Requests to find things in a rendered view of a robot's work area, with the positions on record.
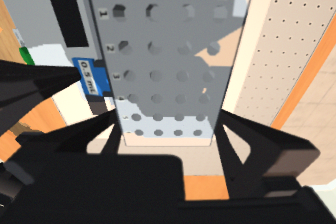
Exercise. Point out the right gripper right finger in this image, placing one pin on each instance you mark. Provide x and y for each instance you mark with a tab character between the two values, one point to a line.
274	154

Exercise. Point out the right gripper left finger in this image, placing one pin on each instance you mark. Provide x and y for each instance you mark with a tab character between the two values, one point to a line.
76	137

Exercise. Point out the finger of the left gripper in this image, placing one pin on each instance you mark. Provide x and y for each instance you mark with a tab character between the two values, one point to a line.
14	109
17	78

